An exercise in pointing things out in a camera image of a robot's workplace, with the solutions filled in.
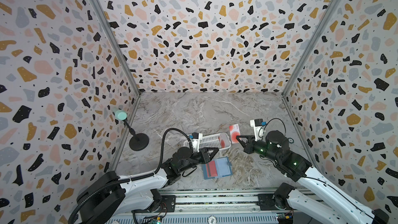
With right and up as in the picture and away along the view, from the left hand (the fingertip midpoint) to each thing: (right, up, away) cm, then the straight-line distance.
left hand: (221, 149), depth 72 cm
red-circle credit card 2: (+7, +8, +1) cm, 11 cm away
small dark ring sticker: (+46, -1, +26) cm, 53 cm away
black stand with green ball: (-48, -1, +20) cm, 52 cm away
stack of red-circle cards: (+3, 0, +18) cm, 19 cm away
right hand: (+7, +7, -3) cm, 10 cm away
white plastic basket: (-5, -1, +23) cm, 24 cm away
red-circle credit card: (-4, -14, +12) cm, 19 cm away
